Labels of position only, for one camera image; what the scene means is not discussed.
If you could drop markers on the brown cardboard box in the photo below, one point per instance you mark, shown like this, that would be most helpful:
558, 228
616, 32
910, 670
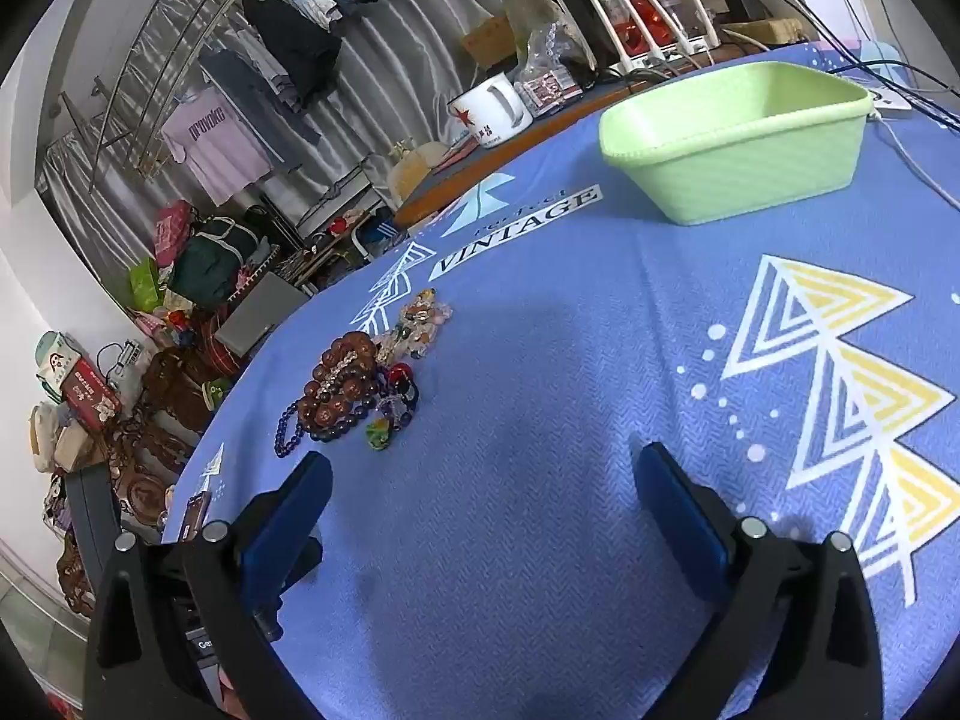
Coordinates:
487, 37

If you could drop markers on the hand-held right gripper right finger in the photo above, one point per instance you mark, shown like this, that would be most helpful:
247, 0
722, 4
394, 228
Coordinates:
679, 517

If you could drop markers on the red ornament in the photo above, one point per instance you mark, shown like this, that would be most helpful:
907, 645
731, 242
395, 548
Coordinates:
645, 15

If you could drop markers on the blue printed tablecloth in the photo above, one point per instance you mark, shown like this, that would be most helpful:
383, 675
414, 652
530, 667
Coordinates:
562, 405

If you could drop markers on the white enamel mug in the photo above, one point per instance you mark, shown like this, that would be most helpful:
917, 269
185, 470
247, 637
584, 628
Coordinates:
487, 116

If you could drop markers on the pink t-shirt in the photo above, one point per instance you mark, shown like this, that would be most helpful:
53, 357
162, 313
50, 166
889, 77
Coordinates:
214, 150

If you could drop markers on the light blue hanging shirt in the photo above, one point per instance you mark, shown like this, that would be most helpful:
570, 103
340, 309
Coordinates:
315, 0

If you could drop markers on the light green plastic basket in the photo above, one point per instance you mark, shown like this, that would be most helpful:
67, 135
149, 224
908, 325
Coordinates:
750, 142

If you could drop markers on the red snack box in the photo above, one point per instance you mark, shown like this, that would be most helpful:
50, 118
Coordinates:
90, 394

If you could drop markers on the flat beige box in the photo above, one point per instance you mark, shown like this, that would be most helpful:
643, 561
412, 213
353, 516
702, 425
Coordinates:
765, 31

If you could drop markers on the bright green bag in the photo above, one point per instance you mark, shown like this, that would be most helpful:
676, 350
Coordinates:
144, 285

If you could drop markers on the metal clothes rack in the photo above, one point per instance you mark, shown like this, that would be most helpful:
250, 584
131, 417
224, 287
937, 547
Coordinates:
196, 60

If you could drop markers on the blue topped wooden table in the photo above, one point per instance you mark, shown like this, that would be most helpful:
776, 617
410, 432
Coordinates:
570, 109

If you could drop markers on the clear plastic bag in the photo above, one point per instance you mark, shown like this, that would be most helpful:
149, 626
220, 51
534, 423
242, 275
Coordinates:
551, 52

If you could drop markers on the white and green bag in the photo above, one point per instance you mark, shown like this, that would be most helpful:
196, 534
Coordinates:
52, 356

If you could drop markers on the smartphone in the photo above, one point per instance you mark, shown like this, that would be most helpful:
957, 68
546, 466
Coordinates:
195, 517

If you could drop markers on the green bead charm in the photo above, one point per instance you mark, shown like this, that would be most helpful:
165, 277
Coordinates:
379, 435

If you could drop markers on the white charger device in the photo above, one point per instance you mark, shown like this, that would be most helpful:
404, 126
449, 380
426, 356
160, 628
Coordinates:
892, 101

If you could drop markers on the carved wooden furniture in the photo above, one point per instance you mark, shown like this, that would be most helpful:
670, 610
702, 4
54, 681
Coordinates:
172, 390

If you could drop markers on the pink red bag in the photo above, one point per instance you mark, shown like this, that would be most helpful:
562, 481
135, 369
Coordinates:
172, 229

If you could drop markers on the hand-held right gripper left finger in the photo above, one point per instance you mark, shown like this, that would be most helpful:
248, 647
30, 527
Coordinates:
289, 517

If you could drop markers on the dark green duffel bag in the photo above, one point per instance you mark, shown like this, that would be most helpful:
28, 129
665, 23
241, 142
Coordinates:
210, 259

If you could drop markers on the grey hanging shirt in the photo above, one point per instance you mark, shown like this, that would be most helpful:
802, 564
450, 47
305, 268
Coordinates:
247, 90

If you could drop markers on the grey flat box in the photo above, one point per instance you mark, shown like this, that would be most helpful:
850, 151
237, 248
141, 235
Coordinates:
259, 315

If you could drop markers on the white router with antennas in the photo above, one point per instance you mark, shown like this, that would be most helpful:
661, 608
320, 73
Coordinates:
660, 58

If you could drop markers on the black monitor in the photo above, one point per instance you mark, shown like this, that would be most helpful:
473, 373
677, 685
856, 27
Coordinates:
570, 0

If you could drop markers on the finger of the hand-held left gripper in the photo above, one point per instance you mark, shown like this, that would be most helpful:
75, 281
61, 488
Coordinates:
304, 562

